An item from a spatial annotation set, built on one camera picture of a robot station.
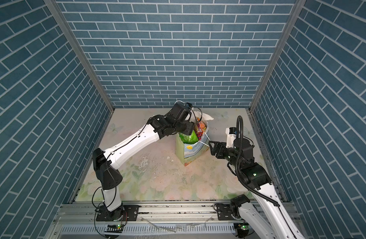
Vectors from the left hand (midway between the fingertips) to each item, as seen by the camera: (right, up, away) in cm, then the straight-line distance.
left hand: (194, 126), depth 78 cm
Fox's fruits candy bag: (+3, -1, +3) cm, 4 cm away
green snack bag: (-3, -7, +2) cm, 8 cm away
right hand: (+10, -8, -7) cm, 15 cm away
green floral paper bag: (-3, -10, -6) cm, 12 cm away
